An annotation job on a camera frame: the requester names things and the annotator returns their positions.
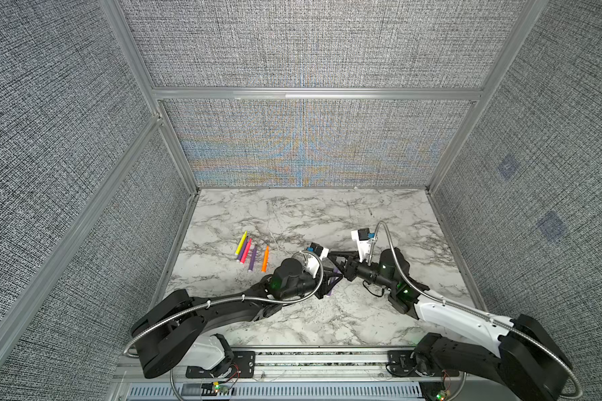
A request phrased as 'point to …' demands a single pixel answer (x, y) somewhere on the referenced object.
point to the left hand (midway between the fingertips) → (342, 271)
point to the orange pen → (265, 259)
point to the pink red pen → (247, 251)
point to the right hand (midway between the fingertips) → (328, 252)
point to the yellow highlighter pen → (241, 242)
